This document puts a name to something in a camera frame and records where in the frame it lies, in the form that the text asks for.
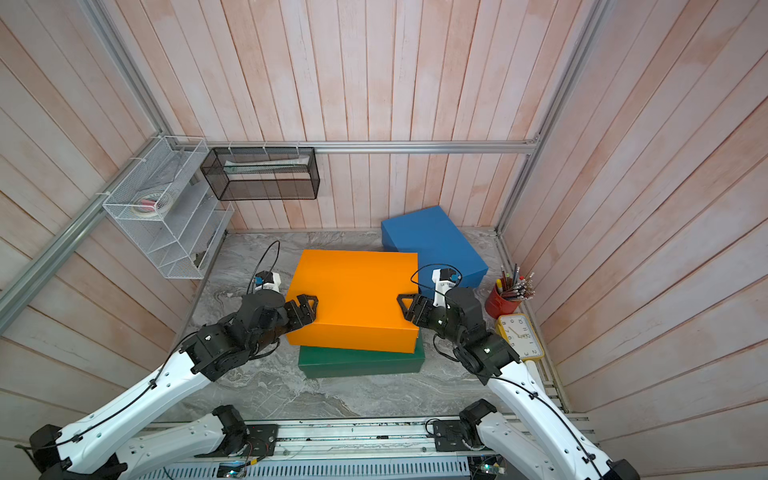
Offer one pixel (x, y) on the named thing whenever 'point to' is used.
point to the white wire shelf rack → (180, 243)
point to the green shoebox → (326, 362)
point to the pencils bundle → (515, 287)
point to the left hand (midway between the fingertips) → (309, 312)
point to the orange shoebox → (357, 300)
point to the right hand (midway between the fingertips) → (403, 300)
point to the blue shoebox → (439, 244)
